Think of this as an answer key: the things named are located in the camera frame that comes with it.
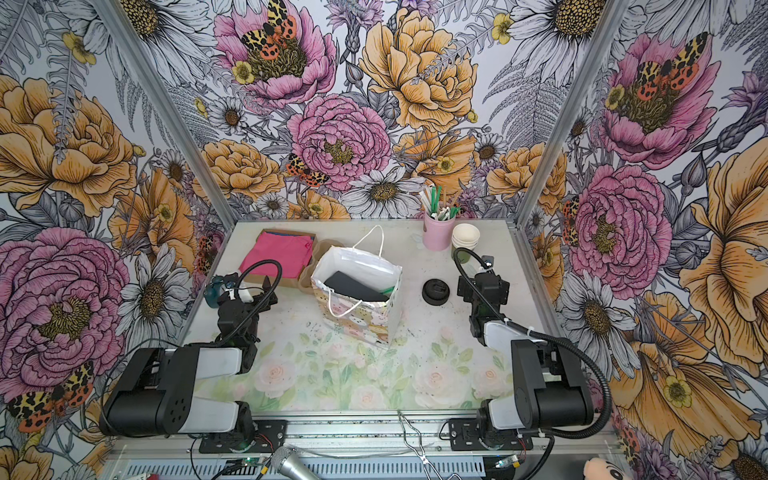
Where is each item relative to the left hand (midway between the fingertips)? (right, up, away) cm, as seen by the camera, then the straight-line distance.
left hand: (254, 287), depth 90 cm
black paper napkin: (+29, +1, -4) cm, 29 cm away
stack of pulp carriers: (+15, +11, +17) cm, 26 cm away
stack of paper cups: (+66, +16, +15) cm, 69 cm away
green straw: (+40, 0, -7) cm, 41 cm away
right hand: (+68, +1, +3) cm, 68 cm away
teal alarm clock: (-13, -1, +2) cm, 14 cm away
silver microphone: (+17, -36, -22) cm, 46 cm away
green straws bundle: (+54, +29, +15) cm, 63 cm away
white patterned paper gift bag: (+35, -6, -14) cm, 38 cm away
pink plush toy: (+85, -35, -26) cm, 95 cm away
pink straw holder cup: (+57, +17, +18) cm, 62 cm away
